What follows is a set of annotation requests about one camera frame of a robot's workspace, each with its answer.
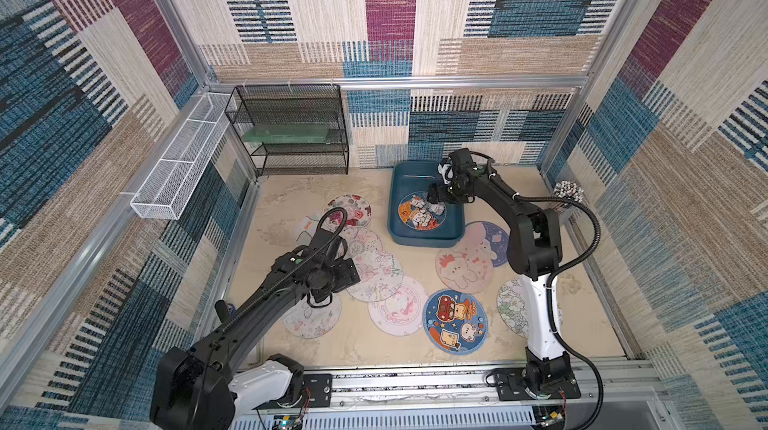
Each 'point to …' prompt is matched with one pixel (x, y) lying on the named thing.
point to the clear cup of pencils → (568, 190)
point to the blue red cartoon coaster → (455, 322)
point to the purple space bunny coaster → (485, 244)
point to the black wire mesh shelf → (292, 104)
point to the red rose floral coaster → (358, 210)
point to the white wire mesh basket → (162, 192)
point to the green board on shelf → (288, 133)
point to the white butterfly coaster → (313, 322)
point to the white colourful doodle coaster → (362, 242)
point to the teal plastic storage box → (409, 176)
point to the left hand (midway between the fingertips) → (350, 280)
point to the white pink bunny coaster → (380, 274)
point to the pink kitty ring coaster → (404, 312)
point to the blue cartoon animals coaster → (417, 212)
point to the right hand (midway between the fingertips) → (444, 200)
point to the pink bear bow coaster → (465, 269)
